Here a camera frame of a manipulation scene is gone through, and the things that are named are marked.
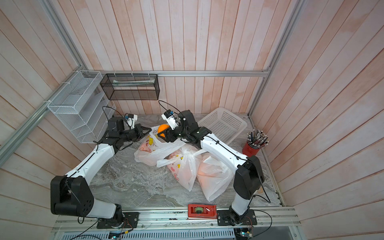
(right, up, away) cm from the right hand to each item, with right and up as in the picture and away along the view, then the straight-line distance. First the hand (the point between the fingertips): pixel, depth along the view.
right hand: (162, 131), depth 77 cm
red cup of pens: (+54, -5, +8) cm, 55 cm away
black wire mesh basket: (-27, +32, +26) cm, 49 cm away
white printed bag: (+12, -17, +1) cm, 21 cm away
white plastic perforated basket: (+42, +6, +37) cm, 56 cm away
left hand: (-6, 0, +5) cm, 8 cm away
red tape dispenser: (+20, -39, -6) cm, 44 cm away
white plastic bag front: (+29, -25, +2) cm, 38 cm away
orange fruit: (+1, +2, -5) cm, 5 cm away
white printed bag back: (-6, -9, +6) cm, 13 cm away
